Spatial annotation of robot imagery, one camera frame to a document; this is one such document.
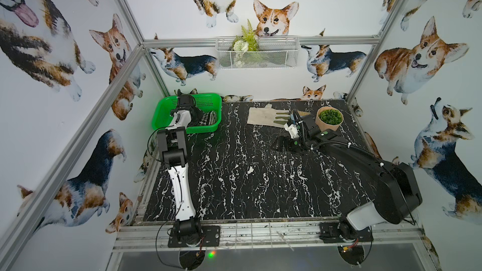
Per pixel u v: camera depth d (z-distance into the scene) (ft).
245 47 2.68
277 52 3.03
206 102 4.07
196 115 3.22
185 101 2.89
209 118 3.39
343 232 2.19
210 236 2.41
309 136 2.18
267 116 3.74
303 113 3.82
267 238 2.41
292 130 2.60
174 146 2.10
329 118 3.27
